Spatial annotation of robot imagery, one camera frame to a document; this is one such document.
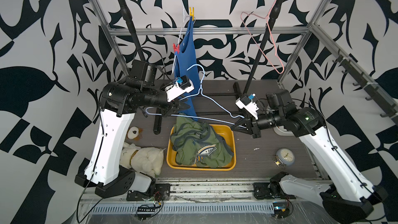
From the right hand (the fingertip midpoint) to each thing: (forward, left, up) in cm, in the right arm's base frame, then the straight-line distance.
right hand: (232, 125), depth 60 cm
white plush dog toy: (-6, +38, -21) cm, 44 cm away
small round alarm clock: (-3, -31, -29) cm, 43 cm away
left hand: (+7, +19, +8) cm, 21 cm away
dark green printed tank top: (+2, +14, -23) cm, 27 cm away
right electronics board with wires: (-25, -23, -34) cm, 48 cm away
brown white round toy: (+12, +51, -30) cm, 60 cm away
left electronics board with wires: (-25, +39, -36) cm, 58 cm away
